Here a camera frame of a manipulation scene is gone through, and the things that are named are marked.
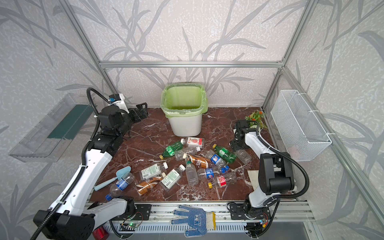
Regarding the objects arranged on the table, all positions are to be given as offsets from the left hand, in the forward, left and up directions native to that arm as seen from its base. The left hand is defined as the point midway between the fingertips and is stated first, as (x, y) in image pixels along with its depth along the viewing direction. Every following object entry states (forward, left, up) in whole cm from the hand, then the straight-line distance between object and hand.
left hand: (142, 101), depth 70 cm
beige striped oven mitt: (-23, -59, -37) cm, 73 cm away
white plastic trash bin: (+5, -19, -27) cm, 34 cm away
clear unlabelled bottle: (-12, -16, -32) cm, 38 cm away
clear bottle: (-12, -54, -32) cm, 64 cm away
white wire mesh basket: (-17, -71, -2) cm, 73 cm away
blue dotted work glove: (-44, -29, -36) cm, 64 cm away
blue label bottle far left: (-26, +11, -34) cm, 44 cm away
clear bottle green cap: (-23, -23, -34) cm, 47 cm away
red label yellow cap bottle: (-27, -40, -32) cm, 58 cm away
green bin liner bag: (+24, -13, -21) cm, 35 cm away
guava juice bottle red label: (-1, -23, -34) cm, 41 cm away
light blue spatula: (-22, +19, -37) cm, 48 cm away
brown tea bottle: (-17, -27, -31) cm, 44 cm away
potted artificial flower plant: (+10, -63, -21) cm, 68 cm away
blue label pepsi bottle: (-14, -37, -32) cm, 51 cm away
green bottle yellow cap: (-11, -43, -32) cm, 55 cm away
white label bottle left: (-21, -1, -35) cm, 40 cm away
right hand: (-3, -54, -31) cm, 62 cm away
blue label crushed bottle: (-22, -32, -33) cm, 51 cm away
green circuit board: (-46, +6, -37) cm, 60 cm away
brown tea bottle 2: (-30, 0, -33) cm, 44 cm away
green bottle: (-8, -9, -35) cm, 37 cm away
